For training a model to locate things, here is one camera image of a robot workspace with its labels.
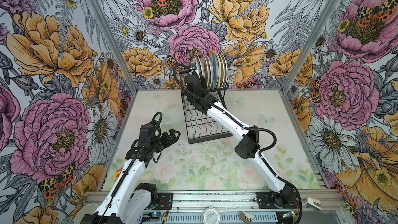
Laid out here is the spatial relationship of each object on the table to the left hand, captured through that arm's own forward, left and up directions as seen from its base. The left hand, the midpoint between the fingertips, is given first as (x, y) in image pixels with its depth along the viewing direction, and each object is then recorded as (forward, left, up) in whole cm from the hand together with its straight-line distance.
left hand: (174, 141), depth 81 cm
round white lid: (-31, -18, -5) cm, 36 cm away
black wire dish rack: (+15, -14, -10) cm, 23 cm away
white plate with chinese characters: (+54, -31, +11) cm, 63 cm away
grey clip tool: (-32, -33, -9) cm, 47 cm away
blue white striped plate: (+35, -22, +18) cm, 45 cm away
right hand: (+28, -13, +20) cm, 37 cm away
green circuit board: (-30, +8, -12) cm, 33 cm away
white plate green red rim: (+29, -26, +23) cm, 45 cm away
